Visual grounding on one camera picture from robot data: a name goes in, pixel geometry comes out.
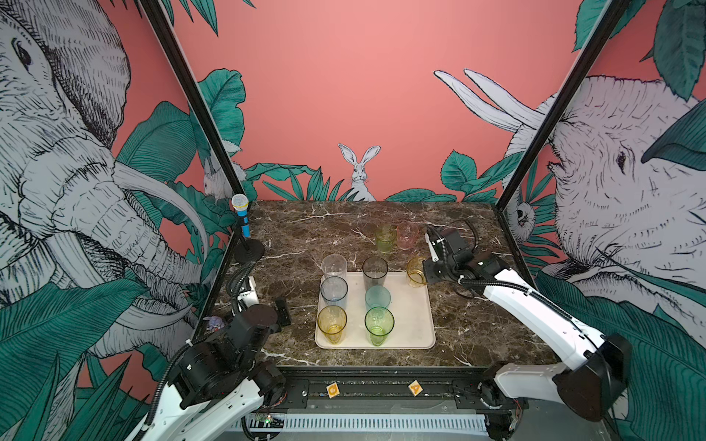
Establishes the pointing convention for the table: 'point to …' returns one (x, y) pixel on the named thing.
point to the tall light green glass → (379, 322)
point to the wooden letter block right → (415, 388)
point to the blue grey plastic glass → (334, 290)
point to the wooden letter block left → (332, 390)
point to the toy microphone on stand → (241, 203)
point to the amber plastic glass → (332, 320)
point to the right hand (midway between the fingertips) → (426, 262)
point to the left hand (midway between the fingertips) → (271, 298)
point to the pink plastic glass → (407, 234)
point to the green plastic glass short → (385, 236)
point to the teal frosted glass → (377, 296)
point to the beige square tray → (412, 309)
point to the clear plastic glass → (334, 265)
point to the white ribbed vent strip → (366, 423)
